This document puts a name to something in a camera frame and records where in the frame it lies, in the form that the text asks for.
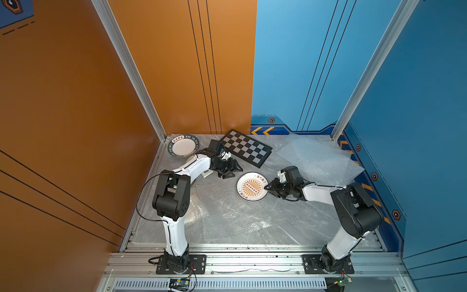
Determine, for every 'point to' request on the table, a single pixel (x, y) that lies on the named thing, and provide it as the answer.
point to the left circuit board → (181, 284)
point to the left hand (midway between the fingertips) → (241, 170)
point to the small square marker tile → (207, 173)
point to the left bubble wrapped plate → (195, 216)
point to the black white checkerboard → (247, 148)
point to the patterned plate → (183, 146)
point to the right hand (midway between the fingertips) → (265, 188)
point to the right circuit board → (342, 282)
